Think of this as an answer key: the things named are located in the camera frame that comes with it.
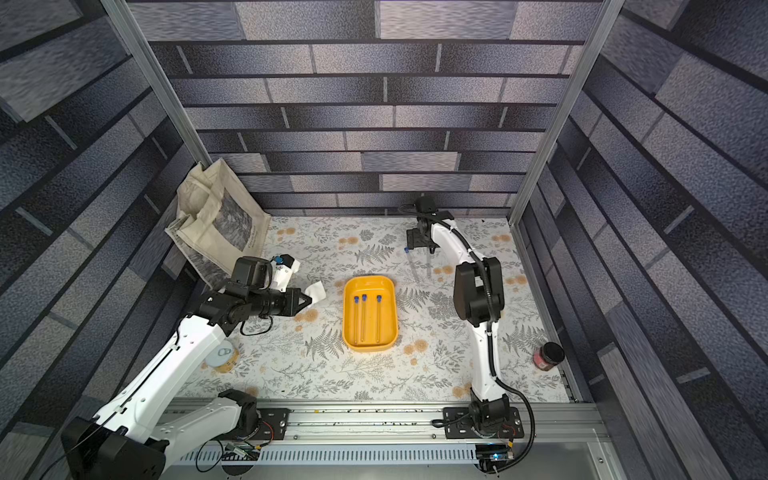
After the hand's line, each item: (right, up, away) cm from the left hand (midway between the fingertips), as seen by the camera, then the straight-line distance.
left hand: (311, 298), depth 75 cm
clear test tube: (+12, -9, +17) cm, 23 cm away
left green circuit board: (-16, -37, -5) cm, 40 cm away
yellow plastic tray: (+14, -8, +17) cm, 24 cm away
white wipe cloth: (+1, +1, +2) cm, 2 cm away
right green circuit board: (+46, -37, -5) cm, 59 cm away
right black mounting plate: (+50, -31, -5) cm, 59 cm away
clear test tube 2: (+35, +7, +31) cm, 47 cm away
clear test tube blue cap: (+10, -8, +17) cm, 21 cm away
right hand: (+34, +16, +28) cm, 47 cm away
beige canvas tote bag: (-32, +22, +15) cm, 41 cm away
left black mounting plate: (-9, -32, -2) cm, 33 cm away
